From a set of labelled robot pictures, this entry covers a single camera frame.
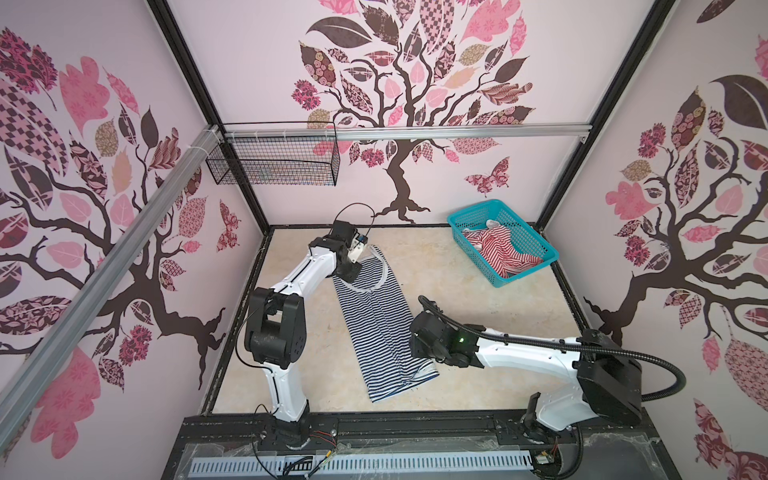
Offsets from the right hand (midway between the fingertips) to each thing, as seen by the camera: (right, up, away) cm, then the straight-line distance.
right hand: (410, 342), depth 83 cm
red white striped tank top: (+33, +29, +24) cm, 50 cm away
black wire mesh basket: (-43, +58, +12) cm, 73 cm away
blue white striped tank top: (-9, +2, +9) cm, 13 cm away
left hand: (-20, +19, +11) cm, 29 cm away
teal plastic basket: (+44, +30, +25) cm, 59 cm away
